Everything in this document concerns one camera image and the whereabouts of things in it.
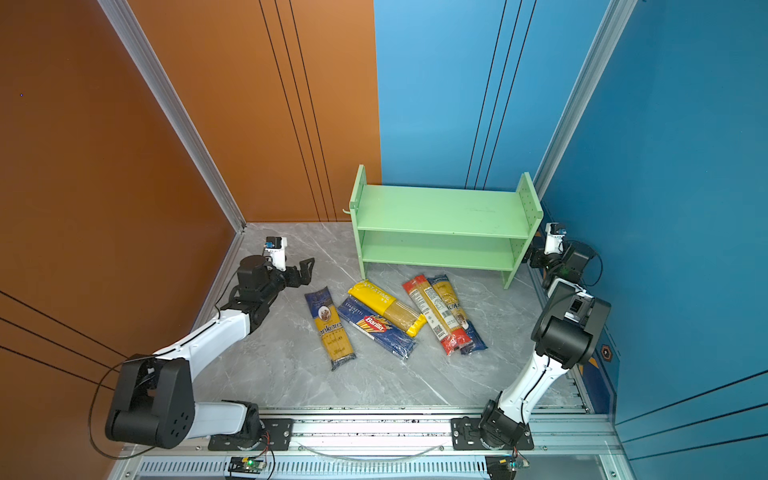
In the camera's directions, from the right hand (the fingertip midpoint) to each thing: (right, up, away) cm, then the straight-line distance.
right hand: (537, 240), depth 95 cm
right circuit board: (-19, -55, -24) cm, 63 cm away
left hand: (-74, -5, -8) cm, 74 cm away
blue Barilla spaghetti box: (-51, -26, -7) cm, 57 cm away
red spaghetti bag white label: (-38, -17, +2) cm, 42 cm away
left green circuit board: (-81, -55, -24) cm, 101 cm away
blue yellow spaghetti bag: (-30, -16, +2) cm, 34 cm away
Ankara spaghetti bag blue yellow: (-65, -27, -6) cm, 71 cm away
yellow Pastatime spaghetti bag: (-46, -22, -2) cm, 51 cm away
